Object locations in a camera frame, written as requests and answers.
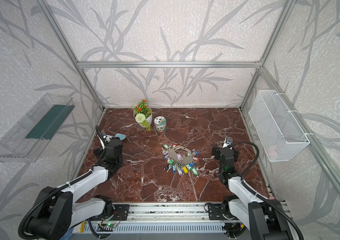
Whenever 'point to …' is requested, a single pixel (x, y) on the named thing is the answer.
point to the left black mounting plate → (121, 212)
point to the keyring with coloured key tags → (180, 159)
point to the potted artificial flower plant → (143, 114)
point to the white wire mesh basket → (277, 133)
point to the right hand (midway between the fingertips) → (225, 141)
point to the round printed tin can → (160, 124)
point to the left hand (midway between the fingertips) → (109, 136)
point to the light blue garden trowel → (121, 136)
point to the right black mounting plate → (215, 211)
